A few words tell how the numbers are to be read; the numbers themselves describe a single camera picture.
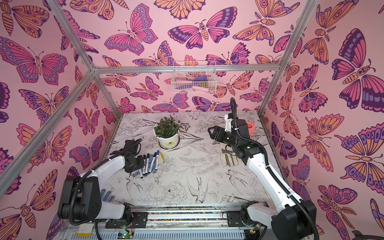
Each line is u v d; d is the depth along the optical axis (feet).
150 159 3.11
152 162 3.02
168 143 3.10
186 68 3.10
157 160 3.04
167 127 2.96
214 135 2.21
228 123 2.24
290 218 1.22
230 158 3.11
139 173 2.88
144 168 2.95
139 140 2.55
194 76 3.12
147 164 2.97
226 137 2.17
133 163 2.44
